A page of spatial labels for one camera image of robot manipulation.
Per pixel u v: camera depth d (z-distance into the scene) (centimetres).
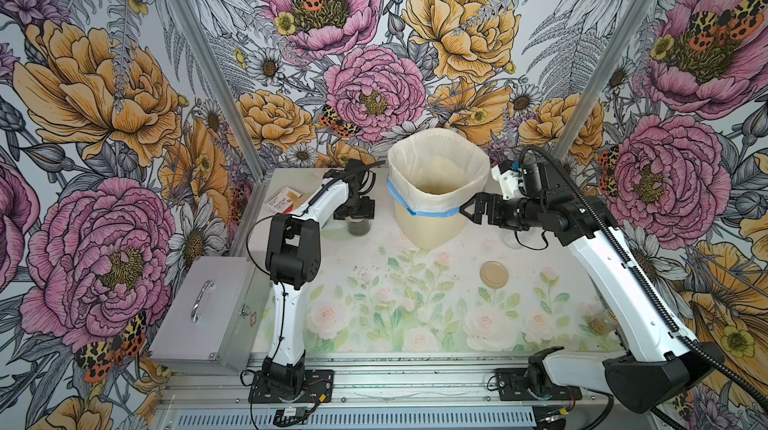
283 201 108
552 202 52
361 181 87
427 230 90
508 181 65
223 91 96
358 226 101
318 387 74
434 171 101
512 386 74
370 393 75
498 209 62
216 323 69
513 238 62
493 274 94
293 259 58
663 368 37
